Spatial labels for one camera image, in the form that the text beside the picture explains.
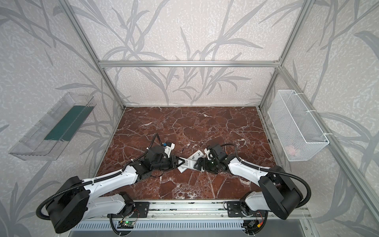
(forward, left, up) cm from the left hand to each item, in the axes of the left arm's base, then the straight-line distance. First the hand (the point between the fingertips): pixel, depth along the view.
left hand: (186, 158), depth 79 cm
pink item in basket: (+1, -53, +9) cm, 54 cm away
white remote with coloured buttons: (-2, -1, -3) cm, 4 cm away
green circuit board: (-29, +29, -13) cm, 43 cm away
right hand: (0, -7, -7) cm, 10 cm away
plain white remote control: (+7, -5, -11) cm, 14 cm away
